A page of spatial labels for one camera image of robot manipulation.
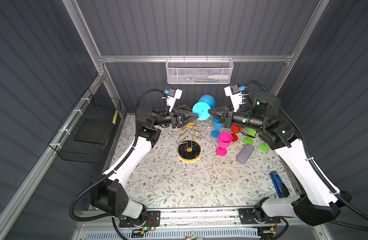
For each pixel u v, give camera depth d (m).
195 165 0.92
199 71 1.12
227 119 0.49
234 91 0.49
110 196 0.41
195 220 0.74
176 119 0.53
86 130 0.73
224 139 0.93
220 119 0.54
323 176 0.38
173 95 0.54
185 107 0.60
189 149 0.96
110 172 0.43
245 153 0.94
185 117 0.63
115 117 0.83
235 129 0.98
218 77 0.92
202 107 0.56
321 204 0.39
